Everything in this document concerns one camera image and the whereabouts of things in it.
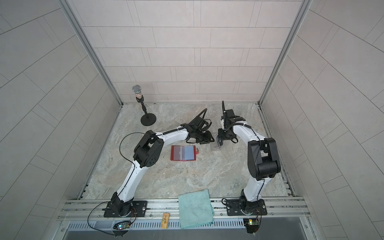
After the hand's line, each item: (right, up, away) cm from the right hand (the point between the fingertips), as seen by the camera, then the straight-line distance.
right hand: (222, 136), depth 93 cm
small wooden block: (-30, -34, -27) cm, 53 cm away
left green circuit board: (-48, -35, -29) cm, 66 cm away
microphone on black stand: (-51, +10, +12) cm, 53 cm away
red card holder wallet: (-24, -10, -4) cm, 26 cm away
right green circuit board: (+10, -37, -25) cm, 46 cm away
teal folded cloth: (-16, -32, -23) cm, 42 cm away
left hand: (-4, -2, +1) cm, 4 cm away
